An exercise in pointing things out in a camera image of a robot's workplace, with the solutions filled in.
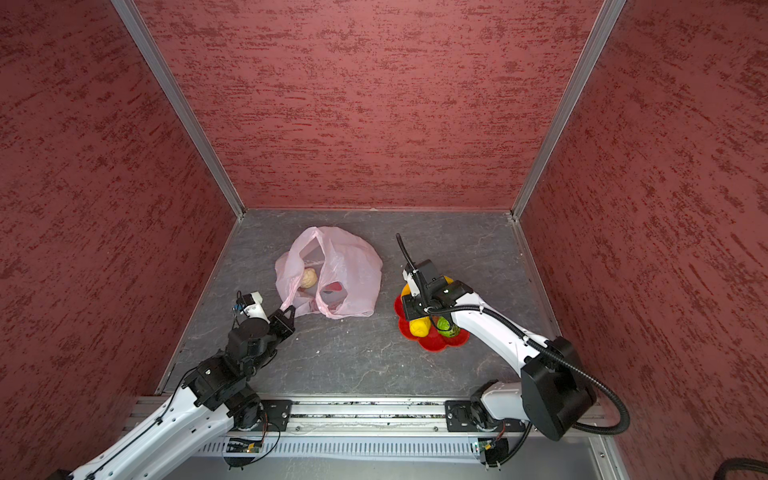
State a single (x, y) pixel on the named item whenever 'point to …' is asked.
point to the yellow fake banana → (406, 290)
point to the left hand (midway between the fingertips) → (298, 313)
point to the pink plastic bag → (331, 272)
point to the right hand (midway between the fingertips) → (407, 312)
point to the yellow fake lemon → (420, 327)
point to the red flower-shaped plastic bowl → (434, 341)
